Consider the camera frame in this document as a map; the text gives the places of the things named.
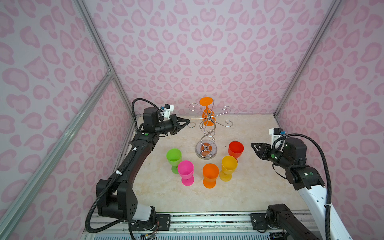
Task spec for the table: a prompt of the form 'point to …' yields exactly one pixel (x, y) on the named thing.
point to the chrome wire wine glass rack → (206, 148)
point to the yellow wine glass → (228, 165)
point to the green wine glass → (174, 156)
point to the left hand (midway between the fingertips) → (190, 119)
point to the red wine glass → (235, 149)
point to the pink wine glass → (186, 170)
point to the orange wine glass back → (208, 116)
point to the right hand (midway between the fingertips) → (254, 144)
